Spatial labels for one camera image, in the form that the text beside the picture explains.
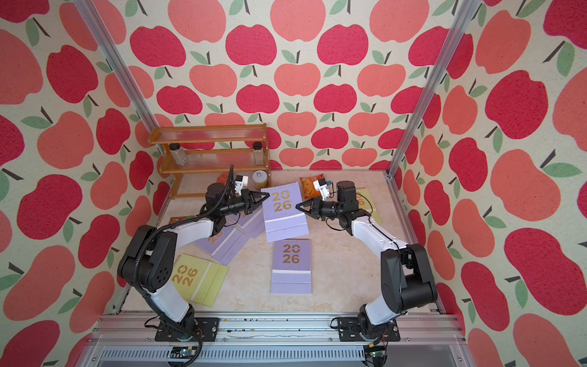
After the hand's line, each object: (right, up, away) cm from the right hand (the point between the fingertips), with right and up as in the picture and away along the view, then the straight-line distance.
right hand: (298, 212), depth 82 cm
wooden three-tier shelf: (-44, +29, +33) cm, 62 cm away
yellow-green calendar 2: (+22, +4, -7) cm, 24 cm away
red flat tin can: (-37, +14, +31) cm, 51 cm away
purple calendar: (-2, -21, +4) cm, 22 cm away
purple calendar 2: (-5, -3, -1) cm, 6 cm away
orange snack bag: (+4, +8, -3) cm, 10 cm away
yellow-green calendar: (-38, -26, +2) cm, 46 cm away
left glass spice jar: (-52, +24, +17) cm, 60 cm away
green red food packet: (-56, -6, +20) cm, 60 cm away
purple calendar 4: (-30, -15, +12) cm, 36 cm away
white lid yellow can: (-18, +14, +29) cm, 37 cm away
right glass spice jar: (-17, +24, +16) cm, 34 cm away
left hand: (-10, +4, +1) cm, 11 cm away
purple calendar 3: (-20, -7, +19) cm, 29 cm away
